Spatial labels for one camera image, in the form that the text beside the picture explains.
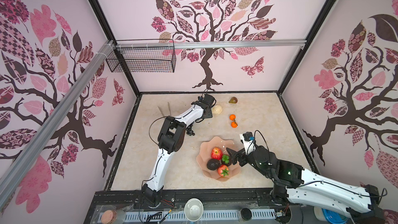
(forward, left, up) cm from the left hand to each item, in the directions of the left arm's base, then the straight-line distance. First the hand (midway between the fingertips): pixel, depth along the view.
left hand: (203, 115), depth 103 cm
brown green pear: (+13, -22, +1) cm, 26 cm away
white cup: (-54, +5, -2) cm, 54 cm away
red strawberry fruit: (-38, -10, +4) cm, 39 cm away
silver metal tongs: (+4, +30, -4) cm, 30 cm away
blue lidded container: (-57, -50, +9) cm, 76 cm away
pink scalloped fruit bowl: (-28, -1, 0) cm, 28 cm away
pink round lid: (-57, +39, +8) cm, 69 cm away
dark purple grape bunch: (-12, +9, -1) cm, 15 cm away
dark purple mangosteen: (-33, -12, +5) cm, 35 cm away
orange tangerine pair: (-7, -20, 0) cm, 21 cm away
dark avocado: (-35, -5, +5) cm, 35 cm away
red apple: (-28, -7, +4) cm, 30 cm away
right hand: (-29, -14, +18) cm, 37 cm away
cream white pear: (+3, -10, +2) cm, 10 cm away
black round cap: (-56, -17, +8) cm, 59 cm away
